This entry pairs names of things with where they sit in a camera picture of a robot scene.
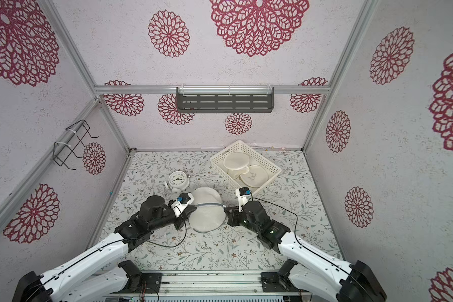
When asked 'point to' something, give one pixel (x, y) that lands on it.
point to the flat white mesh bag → (255, 177)
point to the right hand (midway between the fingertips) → (227, 209)
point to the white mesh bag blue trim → (210, 213)
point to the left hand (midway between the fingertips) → (193, 207)
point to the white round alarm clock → (178, 181)
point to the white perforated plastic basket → (255, 158)
